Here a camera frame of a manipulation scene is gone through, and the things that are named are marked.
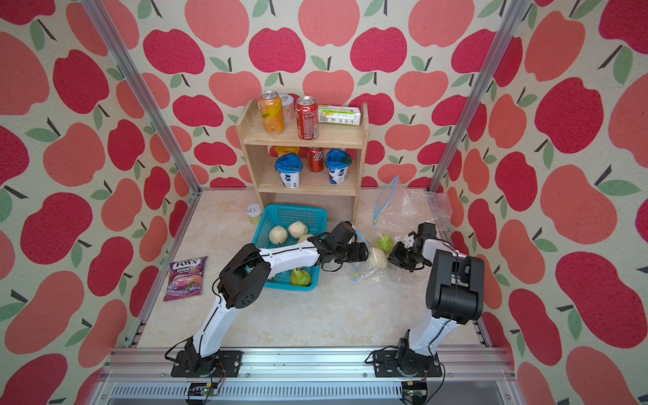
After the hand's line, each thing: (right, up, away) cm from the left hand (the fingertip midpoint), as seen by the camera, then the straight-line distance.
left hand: (367, 261), depth 91 cm
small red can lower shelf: (-19, +38, +2) cm, 43 cm away
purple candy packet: (-66, -6, -2) cm, 66 cm away
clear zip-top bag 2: (+2, +9, +7) cm, 12 cm away
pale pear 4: (+4, +1, -1) cm, 4 cm away
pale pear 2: (-27, +12, +8) cm, 30 cm away
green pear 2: (+8, +6, +5) cm, 11 cm away
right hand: (+10, -1, +5) cm, 11 cm away
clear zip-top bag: (+20, +20, +21) cm, 35 cm away
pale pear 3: (-24, +8, +7) cm, 26 cm away
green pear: (-24, -5, -5) cm, 25 cm away
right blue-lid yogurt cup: (-11, +36, -3) cm, 38 cm away
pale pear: (-34, +9, +7) cm, 36 cm away
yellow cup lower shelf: (-30, +42, +1) cm, 51 cm away
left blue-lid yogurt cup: (-28, +34, -3) cm, 45 cm away
